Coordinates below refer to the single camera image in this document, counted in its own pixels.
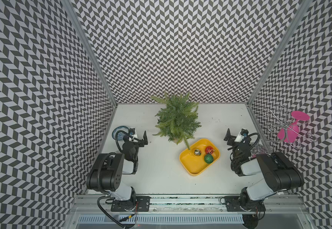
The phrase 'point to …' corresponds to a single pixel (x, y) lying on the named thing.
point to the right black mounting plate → (233, 204)
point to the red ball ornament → (209, 150)
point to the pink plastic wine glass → (288, 134)
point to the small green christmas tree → (178, 120)
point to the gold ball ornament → (197, 152)
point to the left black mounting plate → (142, 204)
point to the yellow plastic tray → (192, 160)
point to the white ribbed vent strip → (162, 219)
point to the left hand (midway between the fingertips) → (137, 131)
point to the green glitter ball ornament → (208, 158)
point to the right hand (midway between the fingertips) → (235, 132)
